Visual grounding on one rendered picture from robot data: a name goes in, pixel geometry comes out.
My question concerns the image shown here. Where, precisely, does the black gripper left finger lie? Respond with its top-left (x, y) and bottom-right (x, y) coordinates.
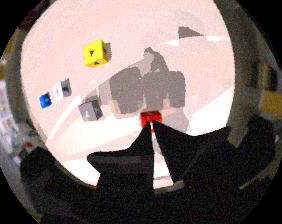
top-left (86, 121), bottom-right (154, 188)

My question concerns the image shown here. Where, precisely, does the yellow block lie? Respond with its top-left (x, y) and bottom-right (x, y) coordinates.
top-left (82, 39), bottom-right (108, 68)

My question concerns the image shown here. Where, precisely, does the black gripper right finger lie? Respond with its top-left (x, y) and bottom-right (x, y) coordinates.
top-left (153, 120), bottom-right (230, 185)

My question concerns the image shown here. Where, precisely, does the blue block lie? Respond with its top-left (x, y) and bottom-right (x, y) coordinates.
top-left (40, 93), bottom-right (51, 109)

